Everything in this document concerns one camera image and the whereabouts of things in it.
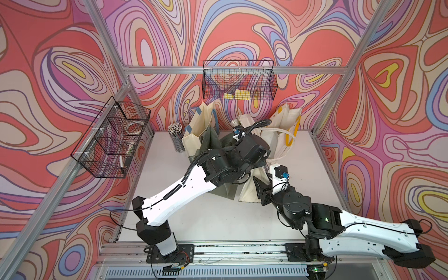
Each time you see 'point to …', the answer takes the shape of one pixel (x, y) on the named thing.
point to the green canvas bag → (210, 139)
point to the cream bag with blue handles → (206, 116)
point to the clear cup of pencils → (177, 132)
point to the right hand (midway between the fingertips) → (259, 181)
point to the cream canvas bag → (249, 192)
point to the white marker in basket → (121, 164)
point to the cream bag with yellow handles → (279, 133)
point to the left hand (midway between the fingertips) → (264, 154)
